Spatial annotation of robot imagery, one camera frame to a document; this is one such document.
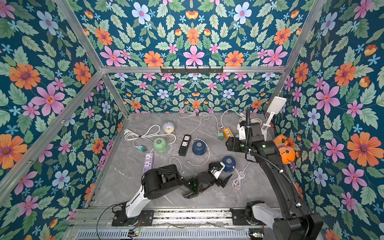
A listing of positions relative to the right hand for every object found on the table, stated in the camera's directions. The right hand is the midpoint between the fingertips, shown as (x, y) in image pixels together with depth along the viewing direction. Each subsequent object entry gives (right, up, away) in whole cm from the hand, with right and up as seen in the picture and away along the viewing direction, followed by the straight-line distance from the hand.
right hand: (236, 141), depth 75 cm
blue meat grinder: (-20, -5, +13) cm, 24 cm away
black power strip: (-30, -6, +23) cm, 38 cm away
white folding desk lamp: (+25, +18, +11) cm, 33 cm away
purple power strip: (-51, -14, +15) cm, 55 cm away
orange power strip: (0, +3, +30) cm, 30 cm away
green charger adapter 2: (-5, +1, +30) cm, 30 cm away
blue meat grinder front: (-3, -12, +7) cm, 14 cm away
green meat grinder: (-43, -4, +15) cm, 46 cm away
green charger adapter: (-57, -6, +20) cm, 61 cm away
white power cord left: (-54, +5, +33) cm, 63 cm away
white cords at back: (-28, +19, +45) cm, 57 cm away
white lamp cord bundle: (+15, +15, +39) cm, 45 cm away
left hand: (-3, -16, +10) cm, 19 cm away
